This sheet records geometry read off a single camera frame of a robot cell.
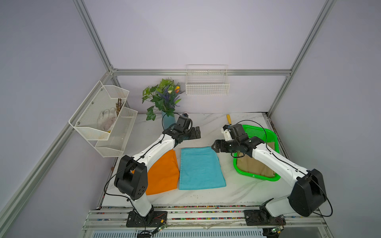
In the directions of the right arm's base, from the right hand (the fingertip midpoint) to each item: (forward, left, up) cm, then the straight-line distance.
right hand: (219, 148), depth 84 cm
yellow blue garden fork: (+35, -14, -14) cm, 40 cm away
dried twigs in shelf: (+17, +56, +19) cm, 61 cm away
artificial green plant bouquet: (+25, +30, +19) cm, 44 cm away
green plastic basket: (+16, -34, -10) cm, 39 cm away
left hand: (+9, +15, +3) cm, 18 cm away
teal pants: (-6, +11, -13) cm, 18 cm away
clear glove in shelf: (+10, +61, +16) cm, 64 cm away
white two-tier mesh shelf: (+6, +65, -2) cm, 65 cm away
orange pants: (-9, +34, -15) cm, 38 cm away
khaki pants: (-5, -17, -10) cm, 20 cm away
